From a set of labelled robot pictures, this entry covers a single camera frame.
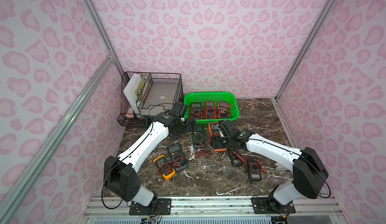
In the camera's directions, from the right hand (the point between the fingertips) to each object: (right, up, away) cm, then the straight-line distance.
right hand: (215, 142), depth 85 cm
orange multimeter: (+8, +18, +21) cm, 29 cm away
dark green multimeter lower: (-21, -10, 0) cm, 23 cm away
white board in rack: (-50, +29, +3) cm, 58 cm away
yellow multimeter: (-28, -13, -4) cm, 31 cm away
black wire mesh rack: (-39, +32, +25) cm, 56 cm away
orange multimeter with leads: (0, +3, -2) cm, 4 cm away
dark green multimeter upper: (-10, +1, +12) cm, 15 cm away
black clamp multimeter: (+21, -14, -4) cm, 26 cm away
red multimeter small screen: (-1, +18, +21) cm, 28 cm away
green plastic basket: (+3, +29, +31) cm, 42 cm away
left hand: (-14, +9, -4) cm, 17 cm away
